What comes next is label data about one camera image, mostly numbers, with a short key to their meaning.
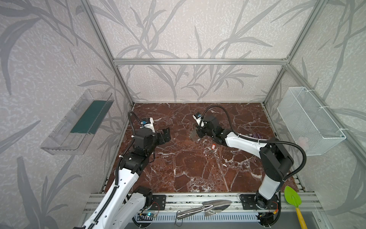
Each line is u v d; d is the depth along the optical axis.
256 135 1.00
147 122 0.63
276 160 0.47
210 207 0.71
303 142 0.72
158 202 0.73
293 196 0.74
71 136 0.63
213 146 0.96
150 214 0.70
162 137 0.65
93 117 0.65
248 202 0.74
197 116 0.77
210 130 0.70
